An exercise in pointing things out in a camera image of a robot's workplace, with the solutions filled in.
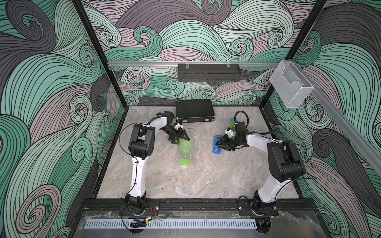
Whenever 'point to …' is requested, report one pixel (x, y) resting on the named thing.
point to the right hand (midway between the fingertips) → (216, 145)
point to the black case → (194, 110)
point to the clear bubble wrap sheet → (190, 155)
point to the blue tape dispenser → (216, 149)
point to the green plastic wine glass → (185, 146)
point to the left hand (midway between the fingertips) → (185, 140)
